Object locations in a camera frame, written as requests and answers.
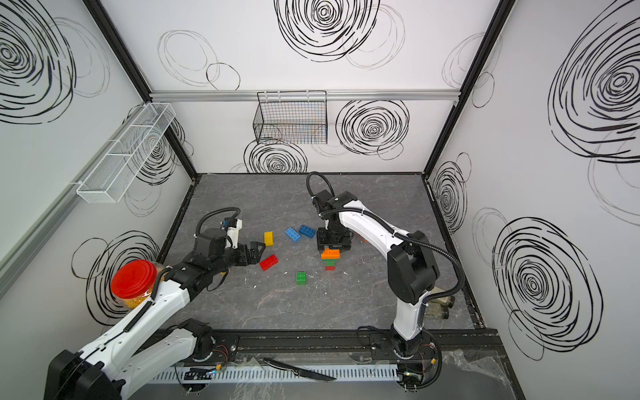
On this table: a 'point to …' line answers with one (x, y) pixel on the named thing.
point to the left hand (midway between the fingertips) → (254, 245)
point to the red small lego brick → (330, 267)
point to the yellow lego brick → (268, 238)
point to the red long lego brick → (269, 262)
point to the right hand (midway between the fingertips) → (329, 254)
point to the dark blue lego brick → (309, 232)
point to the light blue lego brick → (292, 234)
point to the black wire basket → (292, 117)
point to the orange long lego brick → (331, 254)
